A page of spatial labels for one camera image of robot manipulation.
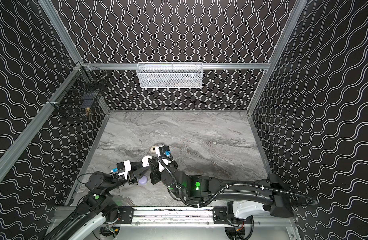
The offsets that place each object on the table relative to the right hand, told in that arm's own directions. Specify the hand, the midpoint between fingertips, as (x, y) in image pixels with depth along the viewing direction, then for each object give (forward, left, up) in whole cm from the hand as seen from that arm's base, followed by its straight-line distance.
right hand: (149, 160), depth 62 cm
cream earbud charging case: (+22, +8, -27) cm, 36 cm away
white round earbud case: (0, +2, 0) cm, 2 cm away
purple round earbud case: (-6, +3, -5) cm, 9 cm away
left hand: (-2, -1, -1) cm, 2 cm away
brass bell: (+30, +40, 0) cm, 50 cm away
